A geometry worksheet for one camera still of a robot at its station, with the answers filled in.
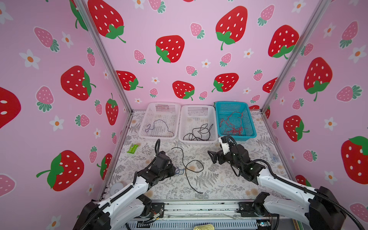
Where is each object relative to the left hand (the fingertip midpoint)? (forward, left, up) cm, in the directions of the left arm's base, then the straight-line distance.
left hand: (175, 168), depth 84 cm
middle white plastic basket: (+38, -14, -4) cm, 41 cm away
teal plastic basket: (+44, -45, -4) cm, 63 cm away
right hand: (+7, -22, +11) cm, 25 cm away
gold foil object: (-28, -17, 0) cm, 33 cm away
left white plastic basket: (+40, +15, -2) cm, 43 cm away
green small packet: (+16, +32, -4) cm, 36 cm away
